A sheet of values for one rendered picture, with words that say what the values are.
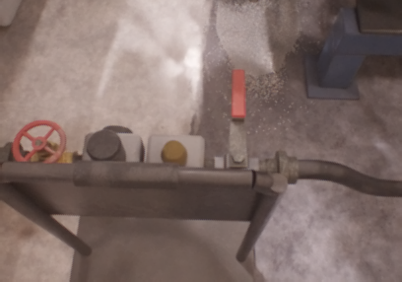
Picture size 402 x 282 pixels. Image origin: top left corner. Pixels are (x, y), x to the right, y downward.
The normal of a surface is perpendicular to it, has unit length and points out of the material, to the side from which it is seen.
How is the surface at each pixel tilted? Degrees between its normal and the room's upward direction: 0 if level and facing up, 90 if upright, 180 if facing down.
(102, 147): 0
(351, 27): 0
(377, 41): 90
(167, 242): 0
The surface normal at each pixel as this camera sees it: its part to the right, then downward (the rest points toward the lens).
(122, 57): 0.00, -0.43
